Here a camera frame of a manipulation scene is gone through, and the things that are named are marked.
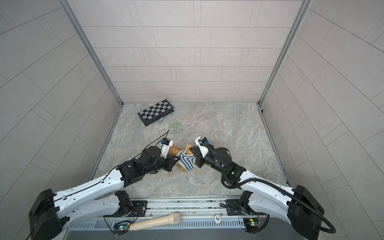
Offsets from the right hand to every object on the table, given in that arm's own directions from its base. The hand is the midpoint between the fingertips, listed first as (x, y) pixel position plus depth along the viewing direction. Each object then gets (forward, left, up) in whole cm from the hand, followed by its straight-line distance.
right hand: (190, 150), depth 72 cm
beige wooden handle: (-25, +9, -14) cm, 30 cm away
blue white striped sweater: (-4, +2, -4) cm, 6 cm away
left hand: (-2, +4, -5) cm, 6 cm away
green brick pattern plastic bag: (+24, +11, -16) cm, 31 cm away
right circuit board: (-29, -27, -20) cm, 44 cm away
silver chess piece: (+34, +21, -15) cm, 43 cm away
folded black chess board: (+39, +25, -12) cm, 48 cm away
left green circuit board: (-27, +32, -15) cm, 44 cm away
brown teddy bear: (+3, +9, -4) cm, 10 cm away
